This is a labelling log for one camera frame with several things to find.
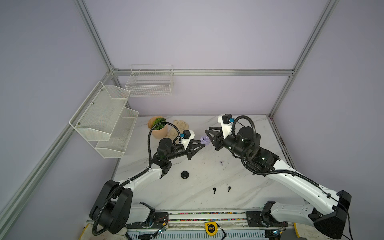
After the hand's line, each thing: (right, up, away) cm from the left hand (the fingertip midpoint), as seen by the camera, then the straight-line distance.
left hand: (203, 143), depth 74 cm
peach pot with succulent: (-27, +6, +23) cm, 36 cm away
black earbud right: (+16, -26, +10) cm, 32 cm away
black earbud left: (+7, -27, +10) cm, 30 cm away
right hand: (+1, +7, -10) cm, 12 cm away
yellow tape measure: (+4, -40, -3) cm, 40 cm away
